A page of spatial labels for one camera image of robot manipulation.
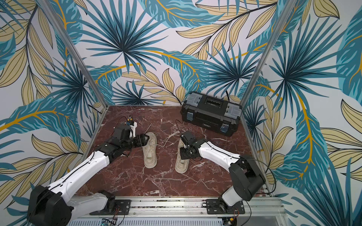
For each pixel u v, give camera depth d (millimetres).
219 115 933
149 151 872
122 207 728
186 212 732
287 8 691
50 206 381
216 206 716
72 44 820
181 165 814
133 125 732
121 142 608
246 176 436
